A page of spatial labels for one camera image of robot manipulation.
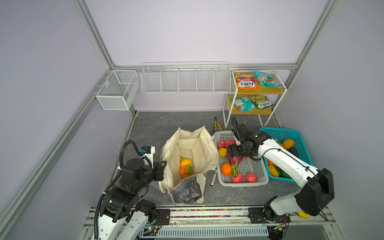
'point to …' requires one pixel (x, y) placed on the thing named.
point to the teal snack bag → (244, 104)
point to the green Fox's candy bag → (261, 101)
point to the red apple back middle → (229, 142)
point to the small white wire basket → (118, 90)
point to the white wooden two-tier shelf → (275, 95)
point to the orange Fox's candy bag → (246, 81)
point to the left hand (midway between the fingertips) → (166, 165)
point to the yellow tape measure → (303, 214)
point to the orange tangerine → (226, 169)
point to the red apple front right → (251, 178)
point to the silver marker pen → (214, 176)
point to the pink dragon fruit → (234, 161)
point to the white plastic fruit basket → (253, 172)
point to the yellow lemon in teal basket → (288, 143)
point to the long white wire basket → (186, 78)
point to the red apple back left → (221, 144)
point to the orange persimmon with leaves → (186, 170)
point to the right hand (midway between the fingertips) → (237, 153)
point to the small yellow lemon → (222, 152)
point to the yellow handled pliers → (216, 121)
